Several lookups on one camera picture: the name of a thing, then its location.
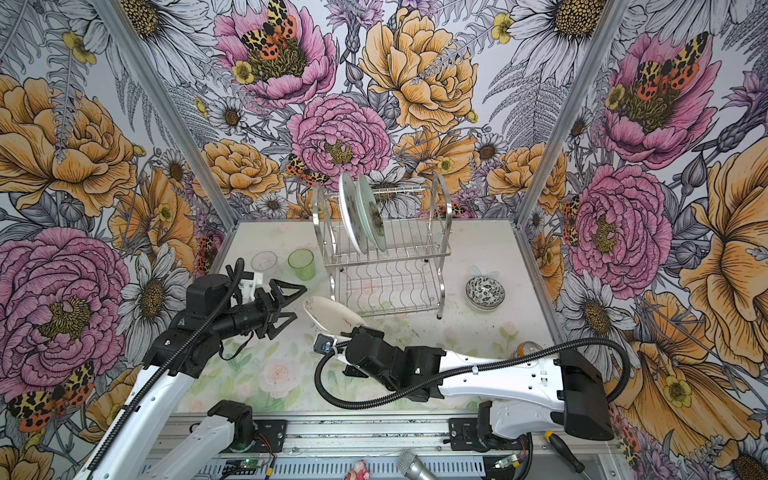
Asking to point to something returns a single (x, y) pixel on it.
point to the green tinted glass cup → (302, 260)
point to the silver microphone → (410, 465)
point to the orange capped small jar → (527, 348)
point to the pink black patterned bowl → (485, 293)
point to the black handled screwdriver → (563, 448)
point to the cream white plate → (331, 316)
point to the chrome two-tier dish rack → (404, 276)
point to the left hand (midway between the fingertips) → (302, 311)
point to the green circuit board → (242, 466)
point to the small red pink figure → (359, 472)
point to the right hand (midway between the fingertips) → (349, 341)
